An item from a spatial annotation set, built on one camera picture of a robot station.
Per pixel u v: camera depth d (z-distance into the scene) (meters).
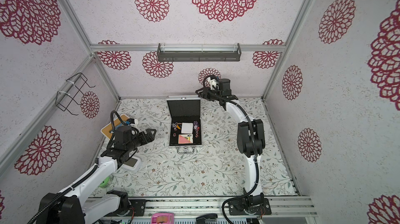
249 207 0.67
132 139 0.68
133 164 0.83
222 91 0.78
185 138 0.95
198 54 0.95
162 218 0.67
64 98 0.73
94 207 0.52
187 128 0.98
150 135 0.76
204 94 0.84
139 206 0.74
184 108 1.00
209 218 0.70
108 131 0.95
